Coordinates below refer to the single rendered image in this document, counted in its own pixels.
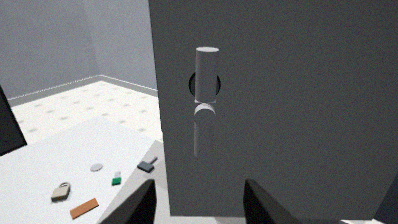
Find grey padlock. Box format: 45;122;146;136
51;182;71;202

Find grey cabinet door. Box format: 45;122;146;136
149;0;398;221

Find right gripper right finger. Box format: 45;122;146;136
243;179;302;224

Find brown flat rectangular tag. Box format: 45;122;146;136
70;198;99;220

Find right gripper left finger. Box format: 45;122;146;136
99;179;157;224

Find grey flat disc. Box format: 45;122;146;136
90;163;103;172

